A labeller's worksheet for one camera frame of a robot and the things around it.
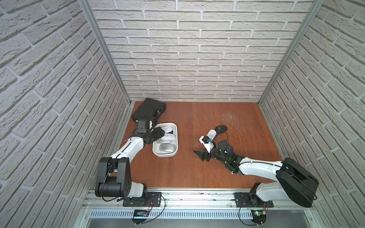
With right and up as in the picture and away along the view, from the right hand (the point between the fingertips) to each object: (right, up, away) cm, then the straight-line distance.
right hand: (199, 145), depth 83 cm
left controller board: (-31, -32, -13) cm, 46 cm away
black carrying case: (-38, +24, +29) cm, 53 cm away
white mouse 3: (+10, +5, +15) cm, 19 cm away
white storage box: (-29, -4, +11) cm, 31 cm away
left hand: (-24, +8, +8) cm, 26 cm away
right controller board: (+29, -34, -12) cm, 47 cm away
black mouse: (+17, +8, +18) cm, 26 cm away
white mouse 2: (-20, +3, +11) cm, 23 cm away
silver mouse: (-21, -4, +11) cm, 24 cm away
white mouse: (-22, +8, +15) cm, 27 cm away
